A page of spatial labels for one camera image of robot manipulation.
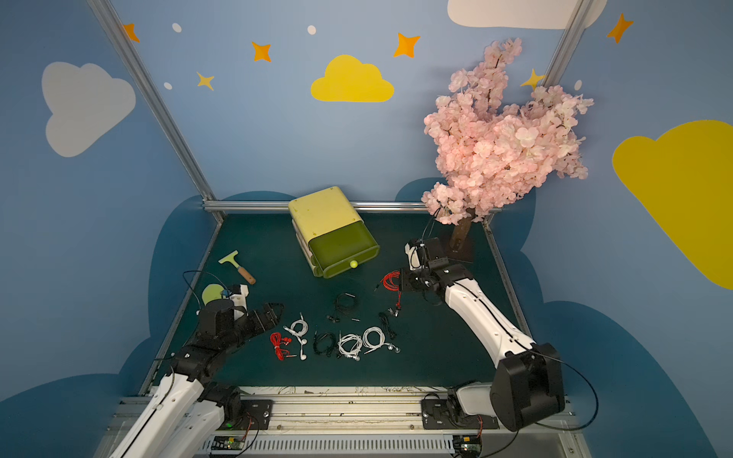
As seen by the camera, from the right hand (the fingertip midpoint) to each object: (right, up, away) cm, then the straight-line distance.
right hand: (405, 275), depth 85 cm
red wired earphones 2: (-40, -20, +1) cm, 44 cm away
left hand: (-39, -8, -5) cm, 40 cm away
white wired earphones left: (-33, -19, +3) cm, 38 cm away
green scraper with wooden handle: (-57, 0, +16) cm, 59 cm away
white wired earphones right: (-7, -21, +1) cm, 22 cm away
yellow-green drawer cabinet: (-22, +12, +3) cm, 25 cm away
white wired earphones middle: (-15, -22, -1) cm, 27 cm away
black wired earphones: (-19, -11, +11) cm, 24 cm away
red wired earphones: (-4, -2, -2) cm, 5 cm away
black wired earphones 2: (-28, -20, +3) cm, 35 cm away
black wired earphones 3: (-6, -15, +5) cm, 17 cm away
